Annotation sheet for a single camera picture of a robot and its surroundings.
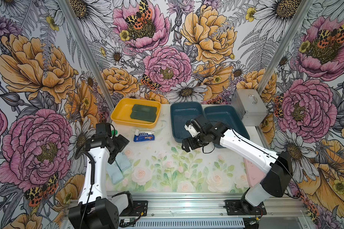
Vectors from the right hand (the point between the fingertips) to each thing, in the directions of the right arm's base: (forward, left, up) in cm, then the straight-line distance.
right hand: (191, 148), depth 78 cm
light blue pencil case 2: (0, +41, -15) cm, 44 cm away
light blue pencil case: (-6, +45, -15) cm, 47 cm away
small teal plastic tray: (+41, +3, -16) cm, 45 cm away
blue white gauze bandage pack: (+17, +30, -13) cm, 37 cm away
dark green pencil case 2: (+42, +31, -17) cm, 55 cm away
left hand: (-2, +37, 0) cm, 37 cm away
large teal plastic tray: (+38, -33, -15) cm, 52 cm away
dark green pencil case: (+46, +38, -14) cm, 61 cm away
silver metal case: (+33, -46, -2) cm, 56 cm away
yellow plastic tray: (+47, +51, -14) cm, 71 cm away
